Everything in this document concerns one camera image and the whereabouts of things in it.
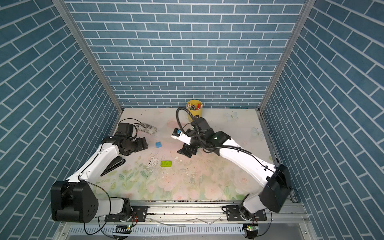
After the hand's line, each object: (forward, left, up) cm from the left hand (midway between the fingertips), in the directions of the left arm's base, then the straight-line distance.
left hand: (145, 146), depth 86 cm
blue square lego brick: (+8, -4, -11) cm, 14 cm away
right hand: (-4, -24, +12) cm, 27 cm away
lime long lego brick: (-6, -11, -11) cm, 17 cm away
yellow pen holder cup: (+33, -28, 0) cm, 44 cm away
